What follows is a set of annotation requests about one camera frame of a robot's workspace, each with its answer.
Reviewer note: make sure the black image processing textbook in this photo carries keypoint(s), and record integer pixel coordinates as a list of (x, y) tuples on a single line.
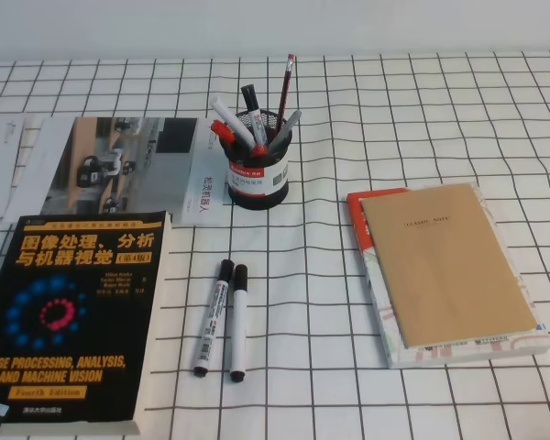
[(77, 298)]

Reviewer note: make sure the black mesh pen holder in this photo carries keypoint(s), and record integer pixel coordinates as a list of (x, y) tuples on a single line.
[(256, 184)]

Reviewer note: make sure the robot photo brochure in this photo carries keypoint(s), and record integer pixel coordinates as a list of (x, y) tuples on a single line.
[(91, 165)]

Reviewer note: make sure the red and black pen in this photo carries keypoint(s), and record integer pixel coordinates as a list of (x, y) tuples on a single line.
[(223, 132)]

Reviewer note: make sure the brown kraft classic notebook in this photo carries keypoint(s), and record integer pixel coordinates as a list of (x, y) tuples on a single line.
[(447, 274)]

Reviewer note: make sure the red pencil with eraser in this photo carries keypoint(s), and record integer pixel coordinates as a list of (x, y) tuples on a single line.
[(284, 91)]

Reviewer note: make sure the red and white book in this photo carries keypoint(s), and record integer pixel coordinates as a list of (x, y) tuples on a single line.
[(398, 355)]

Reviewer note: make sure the red cap pen in holder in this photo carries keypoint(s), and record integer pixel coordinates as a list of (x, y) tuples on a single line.
[(259, 151)]

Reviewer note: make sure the labelled black cap whiteboard marker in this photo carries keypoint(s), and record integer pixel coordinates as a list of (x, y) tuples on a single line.
[(221, 289)]

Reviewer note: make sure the black cap marker in holder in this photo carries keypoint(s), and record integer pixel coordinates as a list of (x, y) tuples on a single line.
[(254, 114)]

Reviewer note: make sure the plain white black cap marker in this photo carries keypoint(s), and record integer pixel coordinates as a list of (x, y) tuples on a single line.
[(239, 324)]

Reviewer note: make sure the white grey marker in holder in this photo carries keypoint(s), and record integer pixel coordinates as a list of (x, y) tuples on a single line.
[(233, 122)]

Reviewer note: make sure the grey pen in holder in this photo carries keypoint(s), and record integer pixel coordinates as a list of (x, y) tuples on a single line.
[(286, 130)]

